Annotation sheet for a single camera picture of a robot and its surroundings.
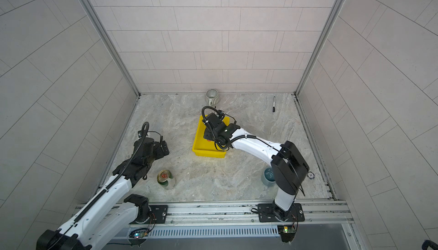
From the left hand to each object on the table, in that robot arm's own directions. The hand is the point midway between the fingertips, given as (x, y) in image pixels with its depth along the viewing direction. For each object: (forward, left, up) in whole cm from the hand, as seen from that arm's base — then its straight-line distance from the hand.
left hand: (162, 143), depth 84 cm
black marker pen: (+31, -63, -6) cm, 70 cm away
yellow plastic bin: (+2, -20, -8) cm, 22 cm away
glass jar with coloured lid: (-18, -7, +2) cm, 19 cm away
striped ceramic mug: (+34, -23, -1) cm, 41 cm away
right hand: (+4, -22, +3) cm, 23 cm away
